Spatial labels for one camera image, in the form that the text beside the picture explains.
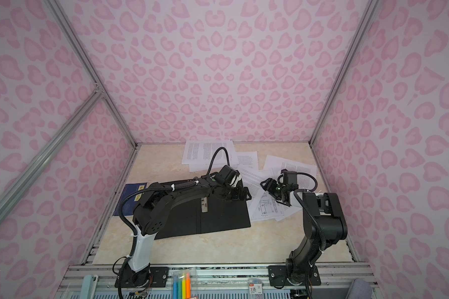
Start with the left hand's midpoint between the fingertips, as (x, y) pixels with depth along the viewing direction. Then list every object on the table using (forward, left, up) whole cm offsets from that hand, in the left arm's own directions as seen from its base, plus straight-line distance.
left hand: (247, 196), depth 89 cm
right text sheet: (+5, -28, +8) cm, 29 cm away
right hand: (+8, -10, -2) cm, 13 cm away
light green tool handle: (-35, +60, -1) cm, 70 cm away
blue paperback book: (-1, +58, -4) cm, 58 cm away
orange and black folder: (-6, +21, -7) cm, 23 cm away
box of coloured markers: (-35, +27, -4) cm, 44 cm away
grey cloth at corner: (-37, -39, -3) cm, 54 cm away
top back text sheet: (+35, +25, -7) cm, 43 cm away
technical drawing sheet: (-3, -11, -7) cm, 13 cm away
